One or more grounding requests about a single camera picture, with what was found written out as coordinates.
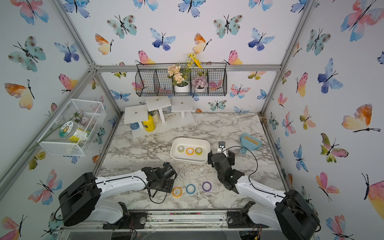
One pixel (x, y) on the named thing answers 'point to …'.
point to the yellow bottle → (149, 125)
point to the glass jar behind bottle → (155, 114)
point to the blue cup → (135, 126)
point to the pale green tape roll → (180, 148)
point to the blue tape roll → (194, 191)
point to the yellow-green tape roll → (198, 151)
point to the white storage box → (182, 158)
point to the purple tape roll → (206, 186)
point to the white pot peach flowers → (179, 85)
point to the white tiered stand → (172, 111)
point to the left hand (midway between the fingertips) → (169, 185)
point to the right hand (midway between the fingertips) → (220, 150)
